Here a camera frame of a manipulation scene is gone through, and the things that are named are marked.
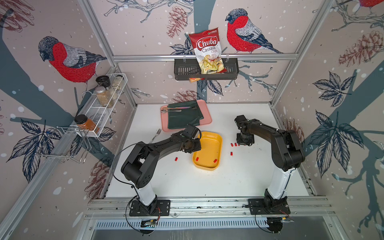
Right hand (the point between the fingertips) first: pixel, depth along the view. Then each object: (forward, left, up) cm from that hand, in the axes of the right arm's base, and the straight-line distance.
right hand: (242, 141), depth 98 cm
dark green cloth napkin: (+18, +44, 0) cm, 48 cm away
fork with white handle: (+6, +59, 0) cm, 59 cm away
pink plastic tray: (+20, +24, 0) cm, 31 cm away
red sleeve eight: (-14, +43, 0) cm, 45 cm away
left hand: (-6, +27, +5) cm, 28 cm away
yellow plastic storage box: (-11, +23, -2) cm, 25 cm away
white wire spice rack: (0, +81, +31) cm, 87 cm away
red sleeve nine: (-13, +30, 0) cm, 33 cm away
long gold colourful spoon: (+29, +54, +1) cm, 61 cm away
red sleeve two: (-9, +8, 0) cm, 12 cm away
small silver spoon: (+25, +57, +2) cm, 63 cm away
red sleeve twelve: (-2, +5, 0) cm, 5 cm away
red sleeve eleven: (-14, +19, 0) cm, 24 cm away
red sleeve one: (-2, +7, -1) cm, 7 cm away
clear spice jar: (+17, +78, +34) cm, 87 cm away
